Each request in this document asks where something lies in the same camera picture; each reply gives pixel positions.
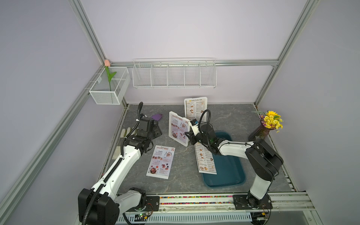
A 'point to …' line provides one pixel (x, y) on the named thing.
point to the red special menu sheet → (161, 162)
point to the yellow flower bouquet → (271, 120)
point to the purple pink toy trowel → (157, 116)
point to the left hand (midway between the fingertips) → (156, 129)
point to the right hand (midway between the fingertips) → (185, 131)
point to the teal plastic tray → (229, 168)
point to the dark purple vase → (260, 132)
